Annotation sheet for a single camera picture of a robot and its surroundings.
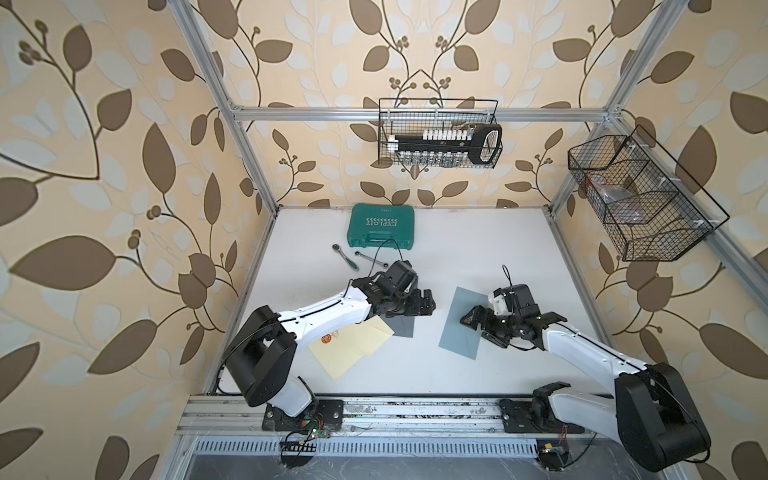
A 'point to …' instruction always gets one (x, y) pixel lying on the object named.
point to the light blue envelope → (456, 336)
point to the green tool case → (380, 225)
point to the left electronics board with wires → (297, 451)
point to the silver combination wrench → (358, 253)
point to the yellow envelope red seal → (339, 350)
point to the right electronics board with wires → (554, 453)
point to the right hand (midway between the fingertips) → (471, 327)
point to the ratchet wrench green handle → (336, 248)
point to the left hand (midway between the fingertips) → (420, 302)
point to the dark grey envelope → (402, 326)
